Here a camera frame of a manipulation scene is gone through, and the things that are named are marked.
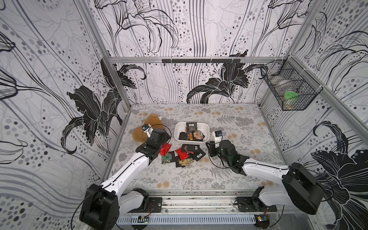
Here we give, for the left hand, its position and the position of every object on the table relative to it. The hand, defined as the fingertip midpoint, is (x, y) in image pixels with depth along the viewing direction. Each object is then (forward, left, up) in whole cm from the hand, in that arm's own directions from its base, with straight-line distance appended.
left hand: (164, 137), depth 85 cm
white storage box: (+8, -24, -10) cm, 27 cm away
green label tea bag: (-8, -1, -13) cm, 15 cm away
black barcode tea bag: (+14, -16, -9) cm, 24 cm away
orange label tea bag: (+7, -16, -10) cm, 21 cm away
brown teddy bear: (-7, +8, +14) cm, 18 cm away
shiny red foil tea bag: (-2, +1, -12) cm, 12 cm away
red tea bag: (-6, -11, -11) cm, 17 cm away
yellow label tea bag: (-10, -13, -12) cm, 21 cm away
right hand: (-1, -27, -2) cm, 27 cm away
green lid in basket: (+17, -71, +22) cm, 76 cm away
